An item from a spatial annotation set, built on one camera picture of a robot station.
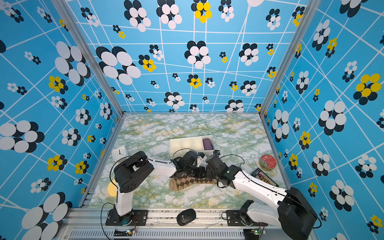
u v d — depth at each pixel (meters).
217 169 0.63
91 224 0.74
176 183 0.84
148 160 0.55
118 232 0.72
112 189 0.80
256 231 0.70
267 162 0.89
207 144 0.95
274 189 0.45
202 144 0.94
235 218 0.67
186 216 0.73
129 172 0.52
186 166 0.74
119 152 0.94
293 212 0.40
